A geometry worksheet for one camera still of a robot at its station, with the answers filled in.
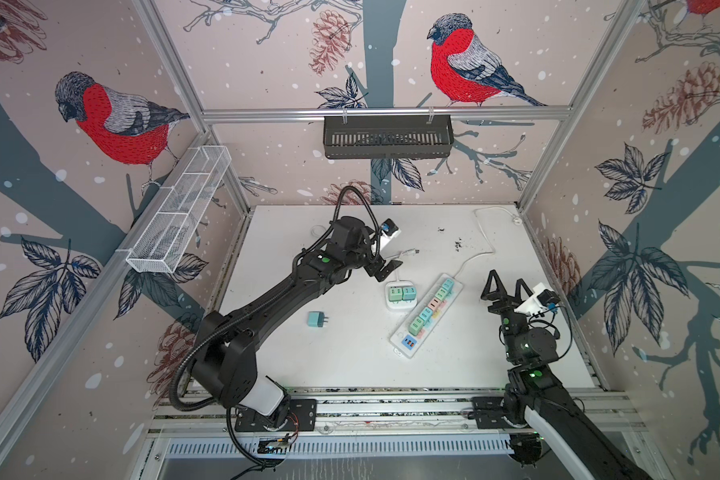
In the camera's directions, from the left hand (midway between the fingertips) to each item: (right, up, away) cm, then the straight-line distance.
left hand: (389, 247), depth 79 cm
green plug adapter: (+2, -15, +9) cm, 18 cm away
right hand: (+29, -8, -4) cm, 30 cm away
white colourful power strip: (+5, -28, +4) cm, 29 cm away
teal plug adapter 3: (+19, -12, +11) cm, 25 cm away
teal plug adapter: (+7, -14, +9) cm, 18 cm away
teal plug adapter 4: (+11, -19, +5) cm, 23 cm away
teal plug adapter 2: (-21, -22, +10) cm, 32 cm away
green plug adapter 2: (+8, -22, +3) cm, 24 cm away
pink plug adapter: (+14, -17, +7) cm, 23 cm away
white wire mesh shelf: (-57, +10, 0) cm, 58 cm away
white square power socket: (+3, -19, +12) cm, 23 cm away
